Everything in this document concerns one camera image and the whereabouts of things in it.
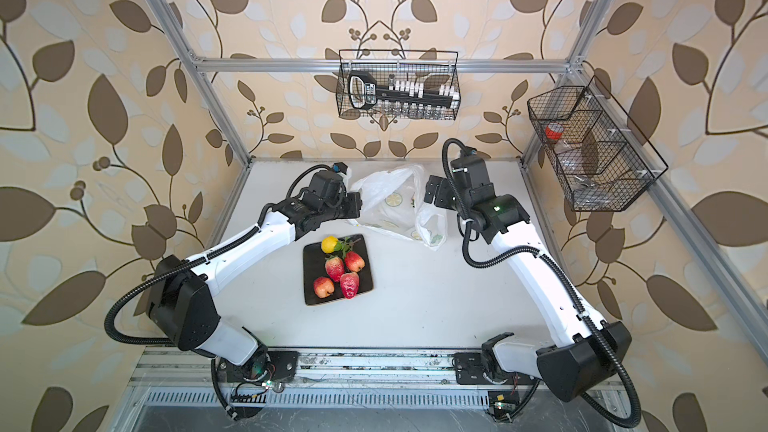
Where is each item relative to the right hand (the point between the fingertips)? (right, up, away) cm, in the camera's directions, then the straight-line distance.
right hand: (444, 191), depth 75 cm
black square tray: (-37, -24, +16) cm, 47 cm away
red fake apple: (-25, -21, +14) cm, 35 cm away
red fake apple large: (-33, -27, +9) cm, 44 cm away
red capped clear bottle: (+35, +17, +13) cm, 41 cm away
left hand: (-21, -2, +8) cm, 22 cm away
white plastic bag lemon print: (-13, -3, +16) cm, 21 cm away
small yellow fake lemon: (-33, -17, +17) cm, 41 cm away
